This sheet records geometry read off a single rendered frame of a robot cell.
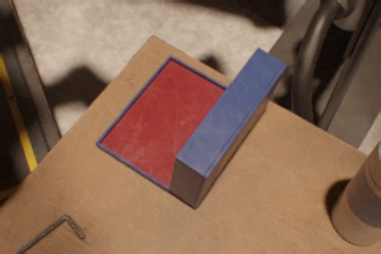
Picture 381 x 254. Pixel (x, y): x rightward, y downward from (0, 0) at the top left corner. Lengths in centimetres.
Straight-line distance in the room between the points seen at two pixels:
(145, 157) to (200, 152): 14
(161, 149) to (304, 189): 18
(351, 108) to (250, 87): 73
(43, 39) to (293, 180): 89
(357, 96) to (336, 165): 63
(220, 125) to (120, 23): 87
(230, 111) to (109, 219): 20
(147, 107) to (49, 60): 69
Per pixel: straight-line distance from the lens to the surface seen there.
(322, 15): 81
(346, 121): 124
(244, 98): 54
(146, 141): 65
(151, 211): 62
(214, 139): 52
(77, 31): 137
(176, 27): 135
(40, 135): 85
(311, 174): 65
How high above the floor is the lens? 105
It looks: 62 degrees down
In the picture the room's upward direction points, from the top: straight up
